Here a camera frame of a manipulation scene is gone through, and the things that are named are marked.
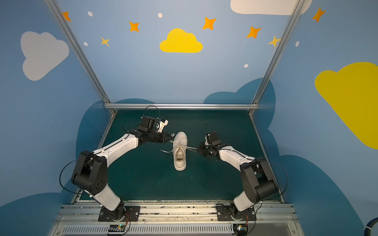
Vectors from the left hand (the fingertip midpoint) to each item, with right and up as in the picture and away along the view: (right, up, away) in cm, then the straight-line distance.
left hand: (171, 136), depth 89 cm
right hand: (+17, -8, +3) cm, 19 cm away
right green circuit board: (+37, -46, -15) cm, 61 cm away
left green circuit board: (-26, -46, -15) cm, 54 cm away
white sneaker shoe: (+5, -5, +3) cm, 8 cm away
